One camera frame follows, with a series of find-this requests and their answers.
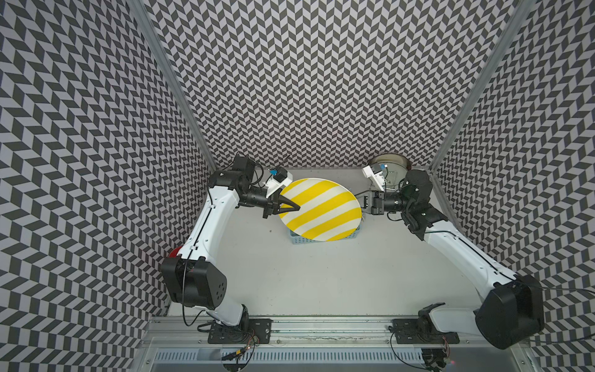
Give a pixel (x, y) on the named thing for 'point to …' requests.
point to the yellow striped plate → (328, 211)
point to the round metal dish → (397, 167)
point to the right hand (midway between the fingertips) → (346, 208)
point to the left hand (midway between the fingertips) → (294, 205)
